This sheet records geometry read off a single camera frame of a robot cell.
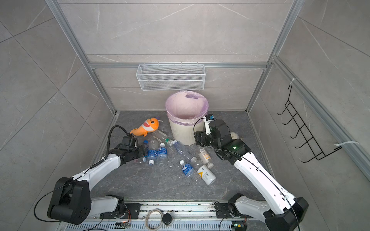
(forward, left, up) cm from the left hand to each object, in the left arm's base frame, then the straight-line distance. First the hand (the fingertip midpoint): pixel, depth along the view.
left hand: (141, 148), depth 90 cm
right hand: (-3, -36, +20) cm, 42 cm away
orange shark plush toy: (+18, -3, +1) cm, 18 cm away
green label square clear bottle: (+10, -12, -3) cm, 16 cm away
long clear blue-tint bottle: (-1, -28, -4) cm, 28 cm away
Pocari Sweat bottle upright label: (-4, -13, -3) cm, 14 cm away
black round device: (-39, -19, +3) cm, 43 cm away
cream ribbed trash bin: (+5, -28, +7) cm, 29 cm away
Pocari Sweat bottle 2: (-3, -7, -2) cm, 8 cm away
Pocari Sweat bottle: (-16, -30, -2) cm, 34 cm away
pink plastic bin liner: (+27, -30, +9) cm, 41 cm away
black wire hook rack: (-14, -84, +27) cm, 89 cm away
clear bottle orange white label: (-7, -40, -2) cm, 41 cm away
